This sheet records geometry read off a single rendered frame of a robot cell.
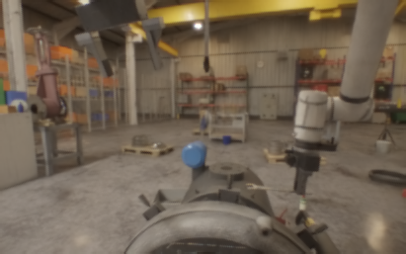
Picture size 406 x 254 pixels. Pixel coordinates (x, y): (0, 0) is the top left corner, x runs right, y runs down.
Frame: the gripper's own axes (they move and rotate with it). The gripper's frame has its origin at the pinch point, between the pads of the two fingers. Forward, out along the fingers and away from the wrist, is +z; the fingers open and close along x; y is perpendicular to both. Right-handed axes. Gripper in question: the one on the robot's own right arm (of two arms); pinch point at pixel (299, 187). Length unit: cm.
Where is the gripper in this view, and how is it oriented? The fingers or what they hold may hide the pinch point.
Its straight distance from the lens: 80.6
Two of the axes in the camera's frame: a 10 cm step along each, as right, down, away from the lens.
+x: -1.0, 1.2, -9.9
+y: -9.9, -0.9, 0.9
